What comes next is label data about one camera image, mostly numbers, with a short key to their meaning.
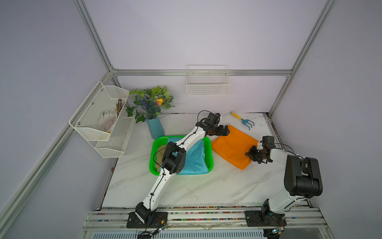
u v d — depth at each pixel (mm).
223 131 904
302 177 478
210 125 816
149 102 791
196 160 844
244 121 1166
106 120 766
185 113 1218
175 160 631
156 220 734
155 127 982
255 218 732
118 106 813
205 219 748
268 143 778
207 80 954
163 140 956
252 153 870
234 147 978
